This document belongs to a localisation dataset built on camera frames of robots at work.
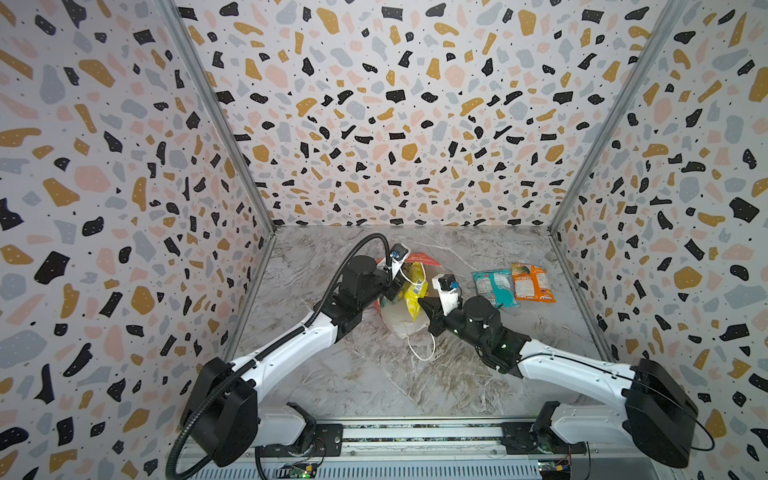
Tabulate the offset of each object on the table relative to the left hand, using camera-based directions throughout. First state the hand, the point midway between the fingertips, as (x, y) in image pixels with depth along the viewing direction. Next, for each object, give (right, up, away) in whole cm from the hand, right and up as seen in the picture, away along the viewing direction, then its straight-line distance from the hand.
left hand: (404, 262), depth 78 cm
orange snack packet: (+44, -8, +24) cm, 51 cm away
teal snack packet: (+31, -9, +23) cm, 39 cm away
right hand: (+4, -10, -2) cm, 11 cm away
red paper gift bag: (-3, -16, +14) cm, 22 cm away
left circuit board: (-27, -50, -7) cm, 57 cm away
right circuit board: (+36, -49, -7) cm, 61 cm away
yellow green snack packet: (+3, -7, -3) cm, 8 cm away
